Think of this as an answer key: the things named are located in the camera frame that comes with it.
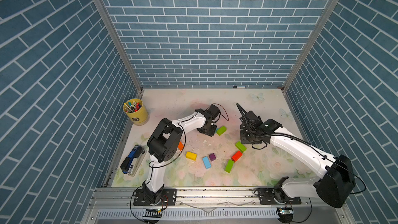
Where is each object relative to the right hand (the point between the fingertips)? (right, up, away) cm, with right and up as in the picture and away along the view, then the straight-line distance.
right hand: (244, 139), depth 82 cm
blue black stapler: (-60, -13, -2) cm, 61 cm away
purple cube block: (-17, -11, +3) cm, 20 cm away
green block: (-11, +2, +14) cm, 18 cm away
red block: (-3, -11, +5) cm, 12 cm away
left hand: (-16, +1, +13) cm, 21 cm away
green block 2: (0, -6, +7) cm, 10 cm away
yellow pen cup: (-65, +16, +14) cm, 69 cm away
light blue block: (-20, -14, +2) cm, 24 cm away
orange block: (-35, -5, +5) cm, 36 cm away
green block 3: (-7, -15, +1) cm, 17 cm away
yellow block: (-29, -10, +4) cm, 31 cm away
